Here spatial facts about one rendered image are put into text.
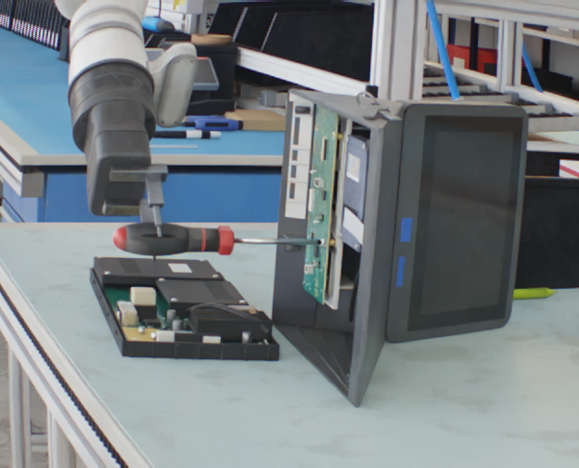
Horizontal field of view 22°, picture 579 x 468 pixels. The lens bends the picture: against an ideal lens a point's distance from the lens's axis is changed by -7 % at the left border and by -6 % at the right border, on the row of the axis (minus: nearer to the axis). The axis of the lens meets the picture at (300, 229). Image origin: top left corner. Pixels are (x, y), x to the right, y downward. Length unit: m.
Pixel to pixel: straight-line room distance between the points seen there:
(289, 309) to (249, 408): 0.25
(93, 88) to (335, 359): 0.30
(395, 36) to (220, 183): 0.42
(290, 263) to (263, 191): 1.55
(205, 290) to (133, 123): 0.19
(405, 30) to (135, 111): 1.63
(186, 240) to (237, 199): 1.66
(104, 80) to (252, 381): 0.29
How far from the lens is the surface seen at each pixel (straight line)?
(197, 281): 1.42
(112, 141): 1.25
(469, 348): 1.36
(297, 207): 1.35
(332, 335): 1.35
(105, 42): 1.34
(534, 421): 1.16
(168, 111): 1.38
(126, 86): 1.30
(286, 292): 1.37
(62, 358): 1.24
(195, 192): 2.87
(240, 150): 2.93
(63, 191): 2.80
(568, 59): 8.83
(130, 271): 1.44
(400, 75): 2.89
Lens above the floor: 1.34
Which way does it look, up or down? 11 degrees down
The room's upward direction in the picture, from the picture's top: 4 degrees clockwise
